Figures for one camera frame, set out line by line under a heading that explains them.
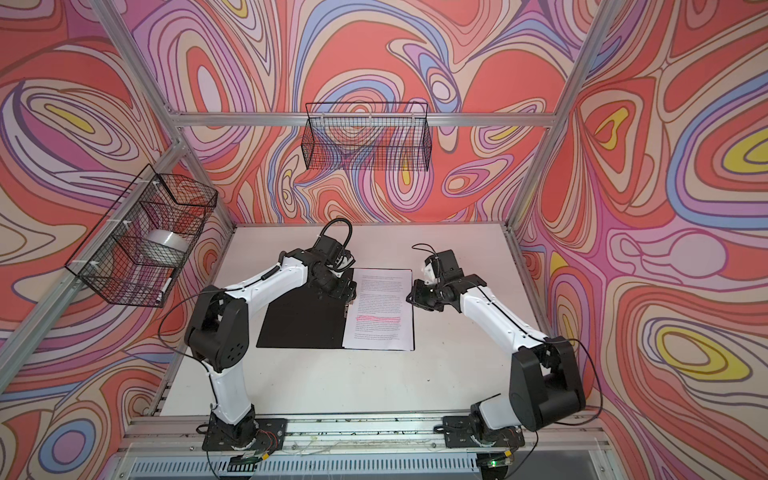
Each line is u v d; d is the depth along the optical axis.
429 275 0.79
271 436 0.72
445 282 0.66
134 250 0.74
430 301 0.74
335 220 0.78
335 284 0.82
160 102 0.83
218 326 0.51
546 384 0.42
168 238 0.74
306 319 0.92
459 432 0.73
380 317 0.94
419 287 0.77
